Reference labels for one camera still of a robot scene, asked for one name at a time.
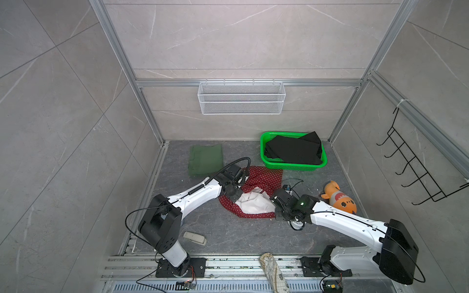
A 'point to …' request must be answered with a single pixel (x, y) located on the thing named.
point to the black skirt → (306, 149)
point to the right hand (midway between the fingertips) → (281, 213)
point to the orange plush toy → (338, 199)
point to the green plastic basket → (274, 163)
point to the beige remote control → (195, 237)
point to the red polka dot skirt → (258, 189)
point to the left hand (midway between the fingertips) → (237, 189)
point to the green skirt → (204, 160)
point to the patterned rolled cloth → (277, 280)
